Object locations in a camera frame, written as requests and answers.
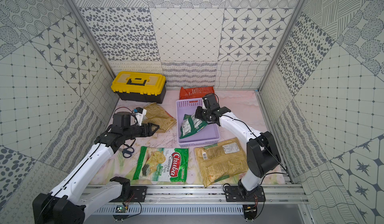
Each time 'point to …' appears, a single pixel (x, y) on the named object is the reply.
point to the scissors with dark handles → (127, 152)
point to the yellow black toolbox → (140, 87)
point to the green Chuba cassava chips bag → (162, 164)
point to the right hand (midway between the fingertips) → (197, 115)
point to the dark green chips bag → (190, 125)
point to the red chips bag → (195, 92)
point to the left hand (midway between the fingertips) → (153, 123)
